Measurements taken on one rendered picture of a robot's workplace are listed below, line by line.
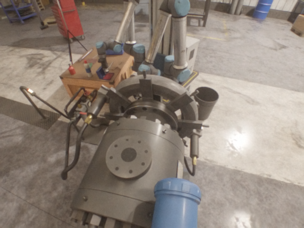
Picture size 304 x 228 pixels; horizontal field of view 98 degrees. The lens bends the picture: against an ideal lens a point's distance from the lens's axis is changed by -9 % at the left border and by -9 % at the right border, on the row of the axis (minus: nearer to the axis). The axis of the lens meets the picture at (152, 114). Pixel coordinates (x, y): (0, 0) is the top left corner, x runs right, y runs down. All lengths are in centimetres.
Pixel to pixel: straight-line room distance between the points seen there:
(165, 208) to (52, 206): 143
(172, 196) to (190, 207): 6
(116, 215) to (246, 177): 150
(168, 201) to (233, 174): 138
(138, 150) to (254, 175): 150
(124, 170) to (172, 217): 27
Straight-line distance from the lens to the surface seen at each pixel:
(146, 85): 96
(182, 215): 51
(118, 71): 210
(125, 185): 68
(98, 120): 212
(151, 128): 81
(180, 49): 138
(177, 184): 52
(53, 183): 189
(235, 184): 181
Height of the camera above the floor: 153
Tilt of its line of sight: 48 degrees down
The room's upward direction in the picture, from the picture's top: straight up
